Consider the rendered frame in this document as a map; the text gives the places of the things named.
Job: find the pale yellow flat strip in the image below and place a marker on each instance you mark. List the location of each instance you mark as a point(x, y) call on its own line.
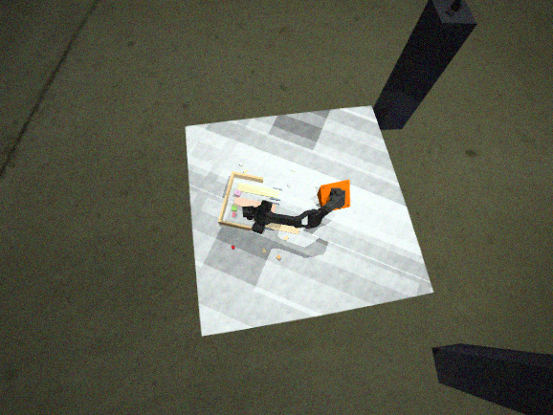
point(269, 192)

